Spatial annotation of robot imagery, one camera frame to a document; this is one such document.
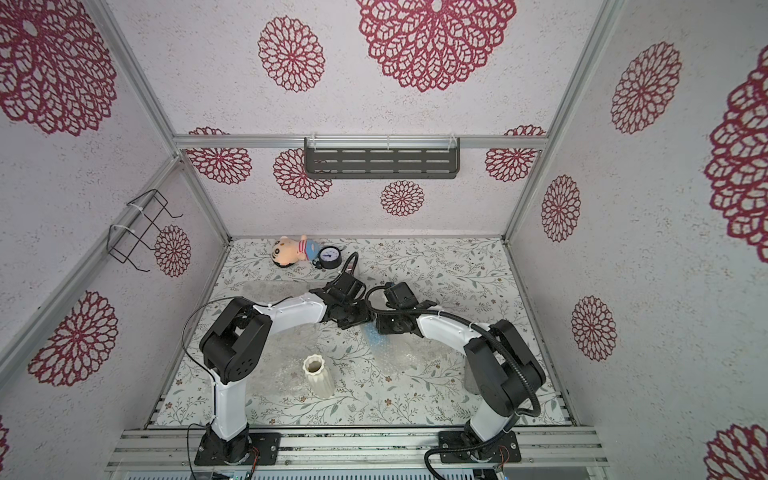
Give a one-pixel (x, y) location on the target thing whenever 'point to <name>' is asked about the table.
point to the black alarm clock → (330, 257)
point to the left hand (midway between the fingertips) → (369, 318)
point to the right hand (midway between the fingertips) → (378, 321)
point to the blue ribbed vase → (374, 337)
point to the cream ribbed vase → (318, 377)
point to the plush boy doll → (287, 251)
